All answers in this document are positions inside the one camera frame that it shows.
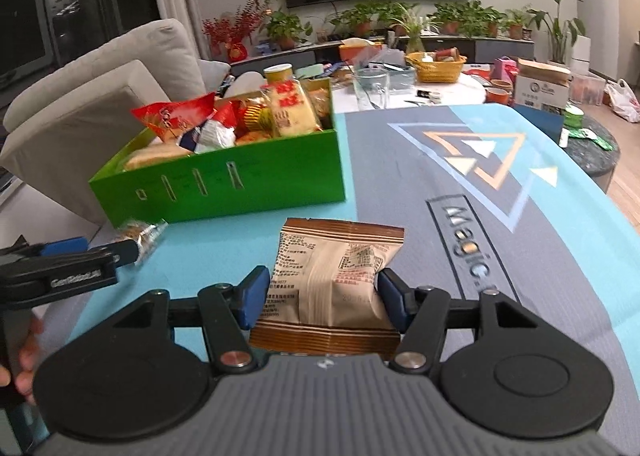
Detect blue packet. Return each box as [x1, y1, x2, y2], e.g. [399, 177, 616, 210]
[320, 63, 356, 86]

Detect red yellow striped snack bag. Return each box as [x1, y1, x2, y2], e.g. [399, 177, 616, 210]
[215, 100, 273, 137]

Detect beige sofa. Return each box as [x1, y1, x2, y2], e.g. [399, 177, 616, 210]
[0, 18, 231, 227]

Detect brown beige snack packet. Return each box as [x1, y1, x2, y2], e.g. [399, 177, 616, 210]
[249, 217, 405, 357]

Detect purple white snack packet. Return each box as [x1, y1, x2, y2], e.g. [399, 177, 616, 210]
[192, 120, 236, 154]

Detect yellow woven basket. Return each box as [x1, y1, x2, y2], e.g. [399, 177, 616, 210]
[405, 52, 468, 84]

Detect round white table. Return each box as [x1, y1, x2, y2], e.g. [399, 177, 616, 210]
[330, 70, 488, 111]

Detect person's left hand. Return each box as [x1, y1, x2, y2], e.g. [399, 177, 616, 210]
[0, 316, 45, 407]

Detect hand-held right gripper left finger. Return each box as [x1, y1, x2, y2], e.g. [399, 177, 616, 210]
[107, 265, 271, 372]

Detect tall plant in white planter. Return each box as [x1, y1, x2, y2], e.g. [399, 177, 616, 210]
[527, 0, 586, 67]

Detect yellow canister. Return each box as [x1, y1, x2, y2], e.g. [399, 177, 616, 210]
[263, 64, 293, 86]

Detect dark blue box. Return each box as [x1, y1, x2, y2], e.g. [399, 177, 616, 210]
[510, 103, 566, 147]

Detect blue grey bowl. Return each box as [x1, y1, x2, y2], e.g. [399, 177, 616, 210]
[357, 63, 416, 91]

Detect spider plant in glass vase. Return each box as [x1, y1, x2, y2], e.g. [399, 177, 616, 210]
[395, 10, 436, 55]

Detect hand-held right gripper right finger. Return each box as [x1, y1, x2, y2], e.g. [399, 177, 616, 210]
[377, 268, 548, 372]

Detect bread loaf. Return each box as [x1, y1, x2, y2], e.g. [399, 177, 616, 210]
[124, 143, 196, 173]

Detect round cake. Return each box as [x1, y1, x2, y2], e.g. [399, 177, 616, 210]
[115, 218, 168, 267]

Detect clear glass cup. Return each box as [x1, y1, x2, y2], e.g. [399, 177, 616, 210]
[353, 70, 390, 110]

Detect potted green plant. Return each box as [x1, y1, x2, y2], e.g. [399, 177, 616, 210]
[377, 0, 416, 36]
[470, 6, 506, 39]
[262, 10, 311, 51]
[432, 3, 476, 35]
[502, 10, 531, 40]
[330, 3, 381, 39]

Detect large red snack bag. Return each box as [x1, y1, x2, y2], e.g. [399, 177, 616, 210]
[131, 93, 217, 144]

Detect clear plastic storage bin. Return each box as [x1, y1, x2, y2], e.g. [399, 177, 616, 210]
[570, 73, 606, 106]

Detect yellow rice cracker packet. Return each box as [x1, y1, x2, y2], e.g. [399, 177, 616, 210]
[262, 80, 323, 137]

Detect white plastic bag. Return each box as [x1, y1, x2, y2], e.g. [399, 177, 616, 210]
[606, 79, 640, 123]

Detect green cardboard box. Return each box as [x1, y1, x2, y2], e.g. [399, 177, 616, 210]
[89, 78, 347, 225]

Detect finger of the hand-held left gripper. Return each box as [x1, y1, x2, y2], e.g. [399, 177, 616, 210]
[85, 240, 141, 267]
[0, 235, 90, 264]

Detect dark green round table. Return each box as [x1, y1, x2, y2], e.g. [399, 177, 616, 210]
[560, 113, 621, 194]

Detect green foil packets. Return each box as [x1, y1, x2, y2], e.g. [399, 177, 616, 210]
[565, 128, 613, 151]

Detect white brown cardboard box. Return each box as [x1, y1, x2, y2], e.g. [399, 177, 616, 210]
[514, 58, 572, 111]

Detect pink box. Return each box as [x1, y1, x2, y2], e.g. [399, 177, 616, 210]
[494, 57, 521, 81]

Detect grey television console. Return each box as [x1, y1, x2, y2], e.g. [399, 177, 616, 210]
[227, 36, 536, 66]

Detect red berry branches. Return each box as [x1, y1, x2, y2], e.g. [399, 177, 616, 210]
[202, 0, 271, 49]

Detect clear packet of crackers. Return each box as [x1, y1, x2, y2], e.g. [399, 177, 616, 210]
[305, 86, 333, 129]

